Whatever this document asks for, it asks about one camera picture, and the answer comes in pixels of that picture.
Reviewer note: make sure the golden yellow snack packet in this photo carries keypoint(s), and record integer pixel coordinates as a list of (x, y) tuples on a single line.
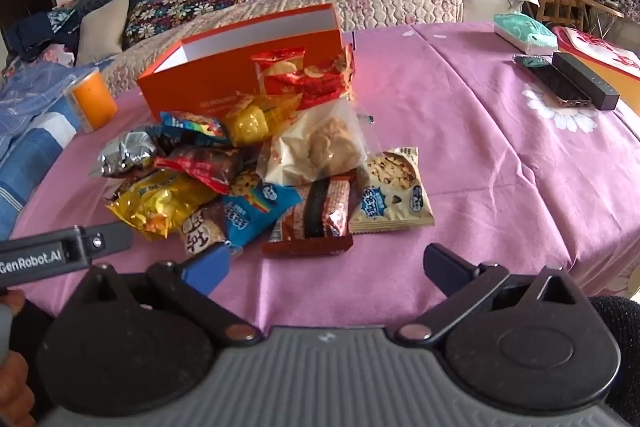
[(155, 202)]

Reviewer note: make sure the silver foil snack packet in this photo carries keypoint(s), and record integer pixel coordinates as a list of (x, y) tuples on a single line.
[(125, 152)]

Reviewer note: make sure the brown striped biscuit packet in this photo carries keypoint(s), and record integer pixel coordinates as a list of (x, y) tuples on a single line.
[(320, 217)]

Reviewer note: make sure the beige chocolate cookie packet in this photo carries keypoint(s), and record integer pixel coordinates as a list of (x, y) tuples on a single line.
[(392, 192)]

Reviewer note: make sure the teal tissue pack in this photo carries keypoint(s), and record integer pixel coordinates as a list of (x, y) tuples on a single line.
[(525, 34)]

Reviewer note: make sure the orange cup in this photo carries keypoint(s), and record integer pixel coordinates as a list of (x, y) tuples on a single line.
[(92, 99)]

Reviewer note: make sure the clear beige pastry packet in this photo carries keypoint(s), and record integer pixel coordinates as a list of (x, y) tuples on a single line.
[(325, 142)]

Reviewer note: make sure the orange cardboard box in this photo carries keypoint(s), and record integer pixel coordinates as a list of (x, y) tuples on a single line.
[(200, 77)]

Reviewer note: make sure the red and white paper bag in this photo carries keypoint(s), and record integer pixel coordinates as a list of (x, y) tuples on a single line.
[(600, 49)]

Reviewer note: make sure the person's left hand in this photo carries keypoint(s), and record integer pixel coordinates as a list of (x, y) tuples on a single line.
[(15, 382)]

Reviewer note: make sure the dark red snack packet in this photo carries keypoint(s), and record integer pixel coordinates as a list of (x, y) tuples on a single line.
[(205, 167)]

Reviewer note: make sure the black fuzzy cloth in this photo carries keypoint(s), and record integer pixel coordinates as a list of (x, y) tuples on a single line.
[(617, 357)]

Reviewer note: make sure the floral cushion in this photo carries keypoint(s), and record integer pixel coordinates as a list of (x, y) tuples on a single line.
[(190, 7)]

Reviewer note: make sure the red chips packet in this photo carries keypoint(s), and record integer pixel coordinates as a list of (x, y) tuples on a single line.
[(300, 74)]

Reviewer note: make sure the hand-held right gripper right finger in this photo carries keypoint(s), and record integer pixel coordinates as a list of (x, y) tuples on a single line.
[(438, 264)]

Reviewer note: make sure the pink floral tablecloth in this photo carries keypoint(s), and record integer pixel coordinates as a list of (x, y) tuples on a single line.
[(475, 187)]

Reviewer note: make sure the colourful striped candy packet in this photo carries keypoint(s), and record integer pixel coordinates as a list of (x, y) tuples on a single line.
[(197, 124)]

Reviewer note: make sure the quilted beige sofa cover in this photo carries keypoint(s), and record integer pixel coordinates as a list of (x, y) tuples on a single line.
[(390, 4)]

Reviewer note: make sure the pile of dark clothes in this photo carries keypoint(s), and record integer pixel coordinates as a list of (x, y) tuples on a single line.
[(37, 34)]

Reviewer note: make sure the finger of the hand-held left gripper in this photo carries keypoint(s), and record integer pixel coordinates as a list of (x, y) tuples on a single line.
[(114, 237)]

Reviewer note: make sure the long black box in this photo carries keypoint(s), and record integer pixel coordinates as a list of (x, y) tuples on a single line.
[(587, 82)]

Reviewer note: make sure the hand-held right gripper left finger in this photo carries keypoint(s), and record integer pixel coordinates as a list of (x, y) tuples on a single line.
[(210, 264)]

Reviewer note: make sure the beige pillow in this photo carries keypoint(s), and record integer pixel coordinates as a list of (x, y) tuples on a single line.
[(102, 29)]

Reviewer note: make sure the blue striped cloth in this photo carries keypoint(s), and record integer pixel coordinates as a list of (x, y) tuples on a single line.
[(30, 142)]

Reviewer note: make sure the black smartphone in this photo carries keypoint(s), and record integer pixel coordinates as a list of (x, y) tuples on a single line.
[(555, 82)]

